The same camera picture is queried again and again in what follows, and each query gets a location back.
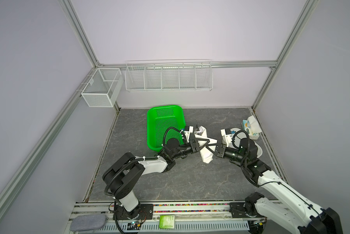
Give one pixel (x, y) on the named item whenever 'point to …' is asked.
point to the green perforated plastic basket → (164, 123)
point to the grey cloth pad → (86, 222)
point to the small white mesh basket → (103, 88)
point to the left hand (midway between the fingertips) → (210, 145)
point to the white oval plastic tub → (237, 135)
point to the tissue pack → (251, 126)
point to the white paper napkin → (207, 154)
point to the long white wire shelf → (168, 75)
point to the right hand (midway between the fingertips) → (206, 147)
